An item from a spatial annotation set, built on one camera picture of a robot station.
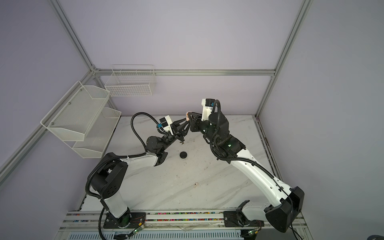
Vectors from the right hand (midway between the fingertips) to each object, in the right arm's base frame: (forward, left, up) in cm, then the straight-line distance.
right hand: (188, 113), depth 65 cm
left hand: (0, -1, -4) cm, 4 cm away
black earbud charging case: (+2, +6, -41) cm, 41 cm away
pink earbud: (-16, -3, -41) cm, 44 cm away
